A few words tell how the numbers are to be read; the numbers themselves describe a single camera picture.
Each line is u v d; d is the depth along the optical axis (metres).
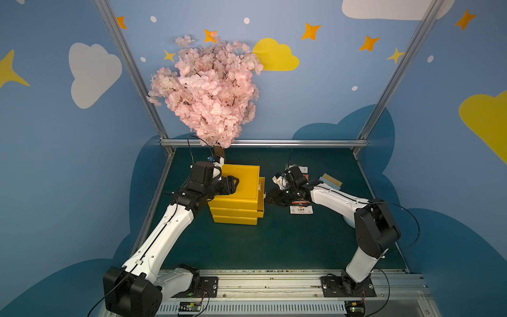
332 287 0.74
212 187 0.63
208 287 0.75
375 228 0.48
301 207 0.96
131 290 0.37
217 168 0.60
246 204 0.75
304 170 1.11
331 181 1.08
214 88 0.59
